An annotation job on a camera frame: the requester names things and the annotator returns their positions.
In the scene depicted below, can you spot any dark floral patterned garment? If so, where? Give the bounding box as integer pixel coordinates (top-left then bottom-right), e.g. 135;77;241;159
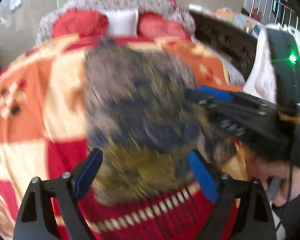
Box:
85;41;236;205

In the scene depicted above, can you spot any white floral quilt bundle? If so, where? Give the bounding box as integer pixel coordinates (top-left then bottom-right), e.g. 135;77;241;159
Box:
243;24;300;103

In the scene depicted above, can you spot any orange cream red blanket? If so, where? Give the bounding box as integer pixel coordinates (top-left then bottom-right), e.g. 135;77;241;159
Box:
0;35;242;239

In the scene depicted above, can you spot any right red heart cushion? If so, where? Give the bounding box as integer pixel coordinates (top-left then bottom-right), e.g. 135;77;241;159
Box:
138;12;190;39

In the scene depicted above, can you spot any red heart cushion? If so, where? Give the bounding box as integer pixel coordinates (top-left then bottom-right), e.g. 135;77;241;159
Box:
52;9;109;38
138;12;190;39

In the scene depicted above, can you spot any white metal rack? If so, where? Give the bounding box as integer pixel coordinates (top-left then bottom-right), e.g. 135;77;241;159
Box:
246;0;300;31

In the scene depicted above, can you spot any white small pillow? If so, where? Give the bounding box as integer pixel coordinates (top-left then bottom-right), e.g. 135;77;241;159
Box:
101;8;139;36

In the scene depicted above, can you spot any floral grey bed headboard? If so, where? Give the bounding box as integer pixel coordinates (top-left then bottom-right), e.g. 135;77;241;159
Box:
36;0;196;46

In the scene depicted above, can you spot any left red heart cushion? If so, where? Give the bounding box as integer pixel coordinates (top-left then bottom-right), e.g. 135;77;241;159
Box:
52;9;109;38

